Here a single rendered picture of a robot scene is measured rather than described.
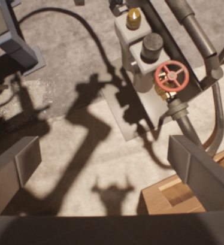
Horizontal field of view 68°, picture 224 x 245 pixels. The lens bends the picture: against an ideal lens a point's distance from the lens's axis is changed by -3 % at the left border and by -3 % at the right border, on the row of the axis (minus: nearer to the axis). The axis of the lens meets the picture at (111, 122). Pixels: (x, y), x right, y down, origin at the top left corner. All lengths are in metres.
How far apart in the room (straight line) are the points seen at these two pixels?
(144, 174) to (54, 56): 0.80
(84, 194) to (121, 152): 0.28
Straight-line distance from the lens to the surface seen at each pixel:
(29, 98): 1.04
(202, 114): 0.95
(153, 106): 0.88
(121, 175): 0.87
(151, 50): 0.41
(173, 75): 0.39
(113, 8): 0.56
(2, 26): 0.95
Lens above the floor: 0.86
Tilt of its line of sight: 81 degrees down
